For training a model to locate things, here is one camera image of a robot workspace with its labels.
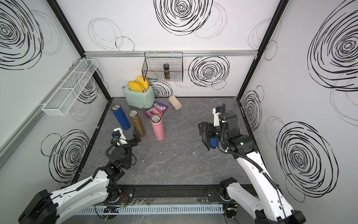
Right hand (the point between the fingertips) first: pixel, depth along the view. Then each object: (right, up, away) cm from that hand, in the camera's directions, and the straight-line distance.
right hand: (208, 125), depth 71 cm
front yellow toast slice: (-48, +25, +29) cm, 62 cm away
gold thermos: (-41, 0, +16) cm, 44 cm away
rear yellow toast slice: (-42, +28, +33) cm, 60 cm away
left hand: (-44, -3, +6) cm, 44 cm away
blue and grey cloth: (+4, -9, +2) cm, 10 cm away
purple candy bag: (-32, +9, +38) cm, 50 cm away
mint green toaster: (-45, +16, +32) cm, 58 cm away
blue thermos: (-53, +4, +20) cm, 57 cm away
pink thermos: (-28, +1, +8) cm, 29 cm away
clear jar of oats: (-19, +14, +40) cm, 46 cm away
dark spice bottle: (-23, +31, +16) cm, 42 cm away
